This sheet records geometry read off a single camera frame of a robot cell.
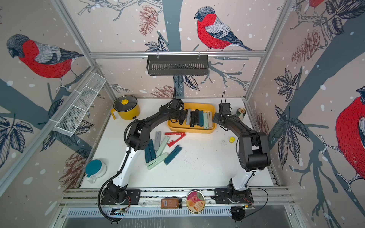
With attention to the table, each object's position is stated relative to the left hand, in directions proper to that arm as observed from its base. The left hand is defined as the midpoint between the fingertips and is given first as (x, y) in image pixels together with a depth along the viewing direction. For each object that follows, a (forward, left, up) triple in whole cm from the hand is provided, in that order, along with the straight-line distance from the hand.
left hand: (186, 112), depth 107 cm
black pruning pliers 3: (-4, -8, 0) cm, 9 cm away
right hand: (-8, -24, +5) cm, 26 cm away
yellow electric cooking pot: (0, +44, +7) cm, 44 cm away
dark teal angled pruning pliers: (-32, +8, -2) cm, 33 cm away
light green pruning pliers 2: (-27, +16, -1) cm, 31 cm away
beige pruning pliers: (-5, -18, -1) cm, 19 cm away
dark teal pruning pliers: (-4, -11, -1) cm, 12 cm away
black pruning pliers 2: (-5, -5, -1) cm, 7 cm away
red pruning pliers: (-25, +10, -2) cm, 27 cm away
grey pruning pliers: (-3, -2, 0) cm, 4 cm away
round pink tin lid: (-57, -5, 0) cm, 58 cm away
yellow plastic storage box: (-12, +6, -2) cm, 13 cm away
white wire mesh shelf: (-20, +68, +18) cm, 73 cm away
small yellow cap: (-23, -31, -1) cm, 38 cm away
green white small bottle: (-5, -39, +7) cm, 40 cm away
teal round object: (-42, +51, +3) cm, 67 cm away
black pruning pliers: (0, 0, -1) cm, 1 cm away
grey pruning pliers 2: (-22, +20, -3) cm, 29 cm away
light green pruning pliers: (-11, -14, -1) cm, 18 cm away
